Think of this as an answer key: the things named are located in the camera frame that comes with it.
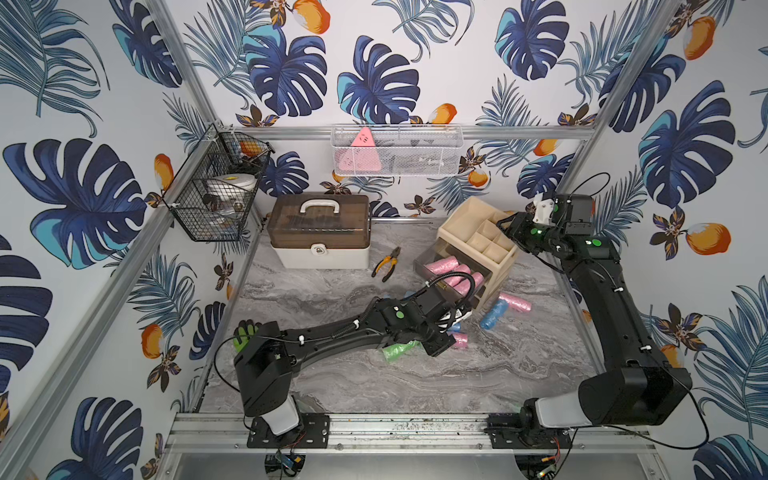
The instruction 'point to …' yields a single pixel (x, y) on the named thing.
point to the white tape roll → (232, 184)
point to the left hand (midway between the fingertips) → (448, 329)
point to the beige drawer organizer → (473, 229)
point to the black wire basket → (212, 196)
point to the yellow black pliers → (392, 258)
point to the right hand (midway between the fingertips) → (502, 224)
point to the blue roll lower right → (456, 327)
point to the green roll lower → (392, 352)
